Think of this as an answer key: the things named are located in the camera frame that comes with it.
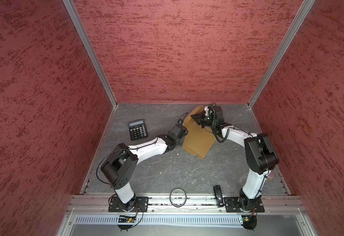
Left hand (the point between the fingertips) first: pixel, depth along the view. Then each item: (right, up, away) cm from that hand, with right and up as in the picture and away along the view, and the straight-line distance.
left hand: (177, 137), depth 91 cm
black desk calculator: (-29, +4, +12) cm, 31 cm away
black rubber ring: (-4, -31, -15) cm, 35 cm away
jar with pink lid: (+49, -17, -17) cm, 54 cm away
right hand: (+7, +12, 0) cm, 14 cm away
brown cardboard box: (+14, -4, +11) cm, 18 cm away
